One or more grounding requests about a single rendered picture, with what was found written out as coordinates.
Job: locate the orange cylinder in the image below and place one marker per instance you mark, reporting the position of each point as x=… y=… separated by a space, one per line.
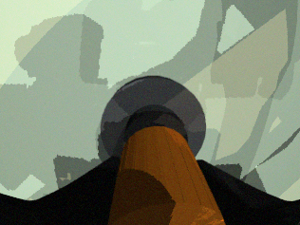
x=160 y=183

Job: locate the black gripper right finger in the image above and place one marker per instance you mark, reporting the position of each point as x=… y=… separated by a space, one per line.
x=241 y=204

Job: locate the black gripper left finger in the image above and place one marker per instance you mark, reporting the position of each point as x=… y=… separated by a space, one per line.
x=85 y=201

